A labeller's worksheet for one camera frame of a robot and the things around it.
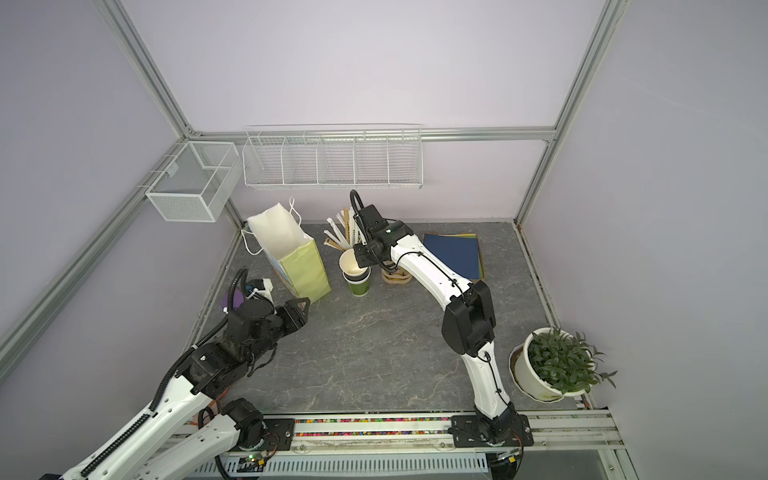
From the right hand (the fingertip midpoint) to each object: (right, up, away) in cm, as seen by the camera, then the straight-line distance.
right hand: (366, 257), depth 89 cm
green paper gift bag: (-29, +8, +7) cm, 31 cm away
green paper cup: (-3, -10, +8) cm, 13 cm away
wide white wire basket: (-12, +34, +9) cm, 37 cm away
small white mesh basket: (-55, +23, +5) cm, 60 cm away
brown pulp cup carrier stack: (+10, -7, +10) cm, 16 cm away
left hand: (-14, -12, -15) cm, 24 cm away
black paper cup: (-5, -2, +2) cm, 6 cm away
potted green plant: (+45, -24, -21) cm, 55 cm away
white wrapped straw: (-8, +7, +10) cm, 15 cm away
